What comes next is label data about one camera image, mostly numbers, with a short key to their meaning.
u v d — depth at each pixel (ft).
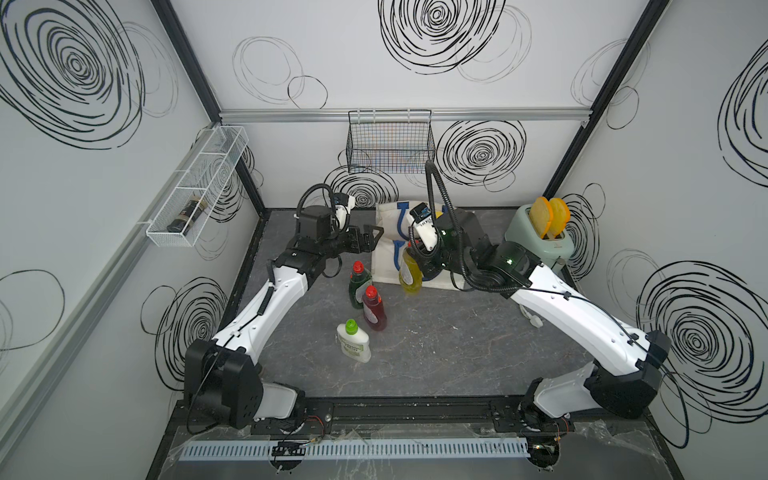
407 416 2.45
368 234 2.28
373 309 2.63
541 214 3.00
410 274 2.42
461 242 1.56
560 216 2.96
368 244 2.28
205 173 2.69
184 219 2.19
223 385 1.32
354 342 2.41
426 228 1.92
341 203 2.26
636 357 1.29
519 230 3.14
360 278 2.73
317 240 1.97
